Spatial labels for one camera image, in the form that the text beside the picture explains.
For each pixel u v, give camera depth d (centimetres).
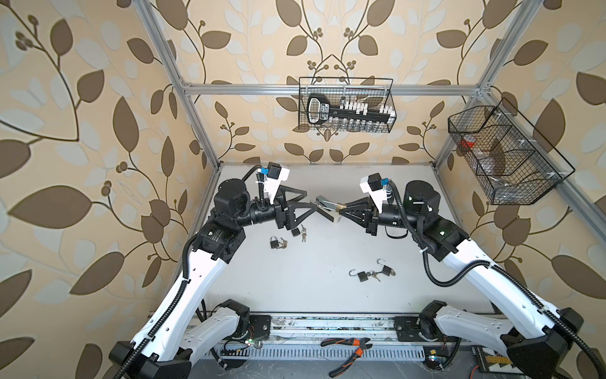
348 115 86
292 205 51
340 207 61
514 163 73
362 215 57
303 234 96
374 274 86
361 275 85
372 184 53
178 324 39
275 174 52
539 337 39
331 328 75
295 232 96
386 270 87
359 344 71
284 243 94
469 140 87
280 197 55
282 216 52
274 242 94
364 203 58
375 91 91
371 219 54
